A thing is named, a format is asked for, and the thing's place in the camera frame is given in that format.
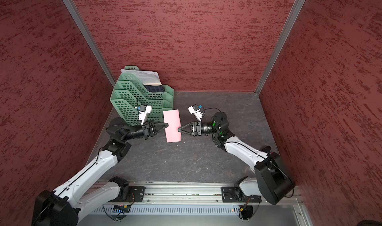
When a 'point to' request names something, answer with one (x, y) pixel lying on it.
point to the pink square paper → (172, 117)
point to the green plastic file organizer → (129, 94)
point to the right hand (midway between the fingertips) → (179, 133)
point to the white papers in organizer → (150, 78)
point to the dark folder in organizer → (154, 88)
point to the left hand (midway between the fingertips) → (167, 128)
